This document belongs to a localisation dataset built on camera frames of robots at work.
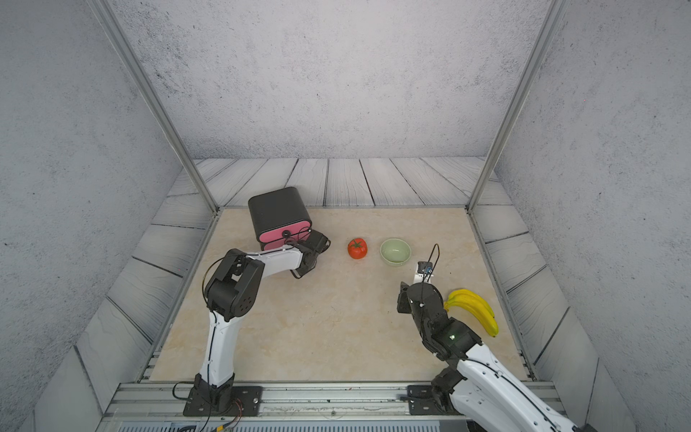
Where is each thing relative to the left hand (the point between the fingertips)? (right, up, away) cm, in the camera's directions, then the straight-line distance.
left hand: (299, 258), depth 104 cm
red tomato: (+22, +4, -3) cm, 23 cm away
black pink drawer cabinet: (-6, +16, -8) cm, 18 cm away
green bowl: (+36, +3, -2) cm, 37 cm away
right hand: (+37, -4, -26) cm, 45 cm away
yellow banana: (+60, -13, -19) cm, 64 cm away
